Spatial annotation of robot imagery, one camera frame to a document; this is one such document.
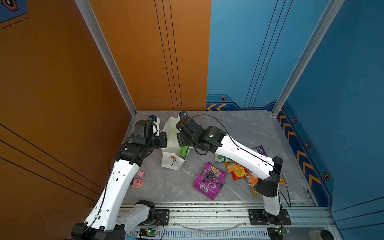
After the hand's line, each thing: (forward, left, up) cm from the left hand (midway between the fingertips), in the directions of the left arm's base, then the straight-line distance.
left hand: (165, 134), depth 73 cm
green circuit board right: (-37, -55, -28) cm, 71 cm away
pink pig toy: (-16, +16, -24) cm, 33 cm away
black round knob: (-38, -69, -16) cm, 81 cm away
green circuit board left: (-37, +8, -29) cm, 48 cm away
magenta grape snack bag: (-15, -23, -21) cm, 35 cm away
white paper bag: (-9, -3, -5) cm, 11 cm away
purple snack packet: (+6, -56, -24) cm, 61 cm away
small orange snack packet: (-13, -64, -25) cm, 70 cm away
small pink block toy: (-10, +17, -25) cm, 32 cm away
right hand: (-1, -7, +1) cm, 7 cm away
